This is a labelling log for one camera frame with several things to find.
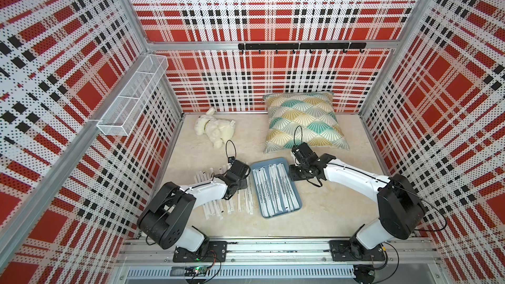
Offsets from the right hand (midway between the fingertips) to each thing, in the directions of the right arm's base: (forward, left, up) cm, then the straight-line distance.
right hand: (295, 173), depth 87 cm
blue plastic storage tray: (+9, +19, -8) cm, 22 cm away
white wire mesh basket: (+21, +80, +16) cm, 85 cm away
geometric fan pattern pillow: (+25, -2, +10) cm, 27 cm away
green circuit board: (-36, +38, -5) cm, 52 cm away
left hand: (0, +25, -7) cm, 26 cm away
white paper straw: (0, +16, -7) cm, 17 cm away
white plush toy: (+23, +38, +2) cm, 45 cm away
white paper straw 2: (-7, +2, -7) cm, 10 cm away
